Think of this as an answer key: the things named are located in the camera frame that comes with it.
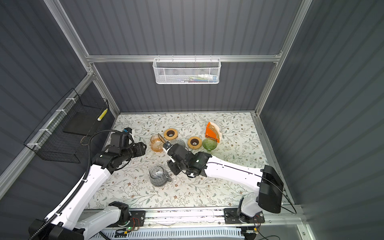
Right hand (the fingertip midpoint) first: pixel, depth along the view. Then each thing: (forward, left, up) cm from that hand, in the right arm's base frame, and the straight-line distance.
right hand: (172, 162), depth 75 cm
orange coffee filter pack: (+27, -23, -9) cm, 36 cm away
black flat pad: (+15, +45, +14) cm, 50 cm away
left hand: (+8, +17, +2) cm, 19 cm away
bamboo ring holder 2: (+23, -10, -17) cm, 30 cm away
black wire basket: (+2, +52, +17) cm, 55 cm away
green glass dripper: (+21, -21, -16) cm, 33 cm away
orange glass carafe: (+23, +15, -15) cm, 31 cm away
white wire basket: (+81, -4, +4) cm, 82 cm away
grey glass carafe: (0, +11, -17) cm, 20 cm away
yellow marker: (+21, +40, +12) cm, 47 cm away
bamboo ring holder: (+30, +7, -16) cm, 35 cm away
